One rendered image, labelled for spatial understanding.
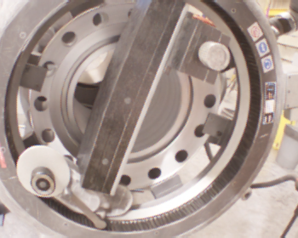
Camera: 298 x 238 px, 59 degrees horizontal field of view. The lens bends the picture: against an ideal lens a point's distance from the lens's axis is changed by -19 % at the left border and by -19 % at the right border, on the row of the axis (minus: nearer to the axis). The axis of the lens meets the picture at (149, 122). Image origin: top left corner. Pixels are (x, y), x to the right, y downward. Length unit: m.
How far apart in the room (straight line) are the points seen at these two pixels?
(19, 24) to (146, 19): 0.22
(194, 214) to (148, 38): 0.42
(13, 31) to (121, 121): 0.26
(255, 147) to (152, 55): 0.33
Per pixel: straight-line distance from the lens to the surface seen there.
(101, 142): 0.54
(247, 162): 0.72
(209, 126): 0.76
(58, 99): 0.66
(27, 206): 0.63
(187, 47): 0.48
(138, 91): 0.52
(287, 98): 0.78
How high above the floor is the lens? 0.74
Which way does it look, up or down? 15 degrees down
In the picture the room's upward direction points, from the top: 18 degrees clockwise
